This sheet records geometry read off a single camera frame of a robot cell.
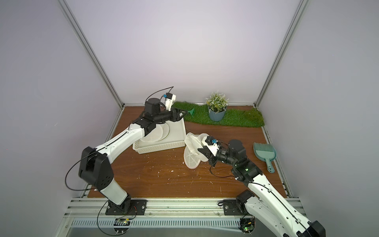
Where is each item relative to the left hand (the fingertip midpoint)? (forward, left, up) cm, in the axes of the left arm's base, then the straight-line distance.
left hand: (186, 111), depth 78 cm
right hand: (-19, -7, -4) cm, 21 cm away
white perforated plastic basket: (+1, +9, -29) cm, 31 cm away
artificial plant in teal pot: (+18, -20, -11) cm, 29 cm away
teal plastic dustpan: (-10, -50, -28) cm, 58 cm away
